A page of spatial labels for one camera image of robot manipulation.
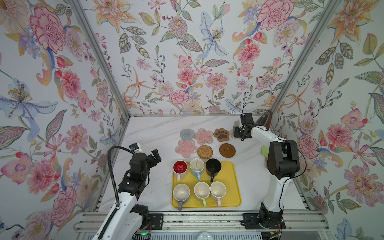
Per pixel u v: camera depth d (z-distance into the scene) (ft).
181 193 2.69
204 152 3.29
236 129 2.98
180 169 2.96
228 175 2.96
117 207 1.57
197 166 2.98
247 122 2.64
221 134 3.61
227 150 3.31
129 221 1.94
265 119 3.23
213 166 2.89
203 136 3.54
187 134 3.61
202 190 2.67
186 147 3.40
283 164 1.78
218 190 2.73
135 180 1.96
